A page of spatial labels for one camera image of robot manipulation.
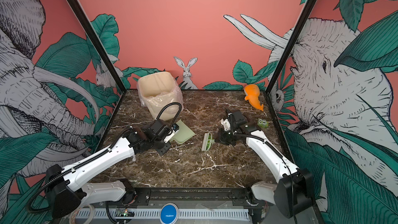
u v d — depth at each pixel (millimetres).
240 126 590
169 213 690
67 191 386
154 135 573
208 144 822
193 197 750
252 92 1115
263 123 1041
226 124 762
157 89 1014
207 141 859
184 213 702
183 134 817
